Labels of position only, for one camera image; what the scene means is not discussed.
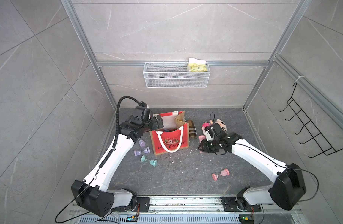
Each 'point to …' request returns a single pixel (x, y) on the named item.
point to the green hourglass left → (153, 162)
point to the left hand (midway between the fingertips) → (157, 120)
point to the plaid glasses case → (192, 129)
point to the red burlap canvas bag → (174, 135)
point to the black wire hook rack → (307, 122)
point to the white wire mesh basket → (176, 74)
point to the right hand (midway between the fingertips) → (202, 147)
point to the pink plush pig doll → (222, 123)
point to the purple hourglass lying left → (146, 150)
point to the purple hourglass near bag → (141, 143)
